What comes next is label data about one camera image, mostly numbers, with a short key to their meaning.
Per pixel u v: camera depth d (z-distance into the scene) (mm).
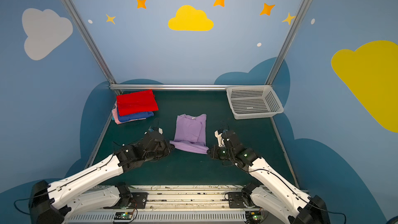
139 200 749
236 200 737
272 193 475
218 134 743
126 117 989
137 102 1070
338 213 387
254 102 1076
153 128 720
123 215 706
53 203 392
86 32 861
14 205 406
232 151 593
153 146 580
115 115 1019
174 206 735
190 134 972
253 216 712
